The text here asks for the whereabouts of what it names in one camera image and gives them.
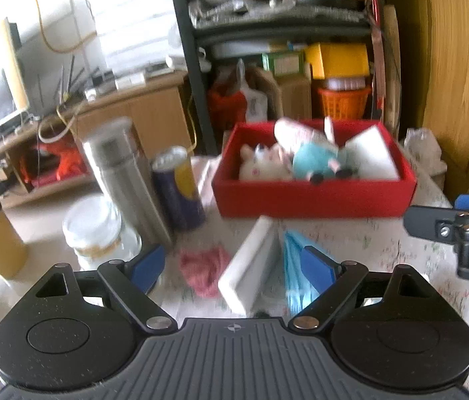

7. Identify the blue face mask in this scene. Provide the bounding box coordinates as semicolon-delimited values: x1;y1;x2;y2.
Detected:
282;229;320;316

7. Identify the pink knitted cloth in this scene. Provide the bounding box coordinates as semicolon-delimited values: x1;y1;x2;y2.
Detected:
180;245;231;298

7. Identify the white towel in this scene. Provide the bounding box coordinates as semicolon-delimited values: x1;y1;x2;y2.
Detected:
343;126;400;182

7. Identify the pink pig plush toy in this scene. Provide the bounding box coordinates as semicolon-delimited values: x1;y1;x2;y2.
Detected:
273;117;355;185

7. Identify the white plush toy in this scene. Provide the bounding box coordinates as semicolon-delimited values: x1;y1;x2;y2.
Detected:
239;144;293;182

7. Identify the jar with white lid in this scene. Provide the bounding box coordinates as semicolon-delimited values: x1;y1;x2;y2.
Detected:
62;193;142;271

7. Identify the white foam tray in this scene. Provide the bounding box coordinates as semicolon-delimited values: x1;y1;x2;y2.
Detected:
217;216;281;317

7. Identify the blue yellow drink can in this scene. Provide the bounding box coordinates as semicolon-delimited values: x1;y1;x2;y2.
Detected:
152;145;206;231

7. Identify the red cardboard box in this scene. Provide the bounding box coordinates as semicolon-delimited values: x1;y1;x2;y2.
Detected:
211;120;417;219

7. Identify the stainless steel thermos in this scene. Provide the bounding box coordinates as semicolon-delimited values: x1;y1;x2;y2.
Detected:
82;117;174;251

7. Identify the wooden tv stand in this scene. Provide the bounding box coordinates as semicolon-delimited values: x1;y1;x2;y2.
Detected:
0;70;193;209

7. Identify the orange plastic basket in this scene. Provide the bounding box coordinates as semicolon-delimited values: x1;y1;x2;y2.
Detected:
314;88;371;120

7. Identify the wooden cabinet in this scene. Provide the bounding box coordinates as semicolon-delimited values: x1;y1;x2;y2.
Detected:
385;0;469;200

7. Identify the brown cardboard box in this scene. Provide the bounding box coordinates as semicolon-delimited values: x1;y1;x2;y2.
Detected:
253;68;312;120

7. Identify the red white plastic bag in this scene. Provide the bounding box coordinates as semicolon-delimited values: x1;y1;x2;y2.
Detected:
207;59;268;133

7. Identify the yellow box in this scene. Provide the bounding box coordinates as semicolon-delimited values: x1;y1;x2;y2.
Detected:
304;42;370;80

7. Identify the green box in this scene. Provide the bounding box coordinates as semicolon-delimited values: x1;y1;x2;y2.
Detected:
261;51;304;78

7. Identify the black metal shelf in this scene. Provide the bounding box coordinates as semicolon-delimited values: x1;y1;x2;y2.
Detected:
173;0;373;155

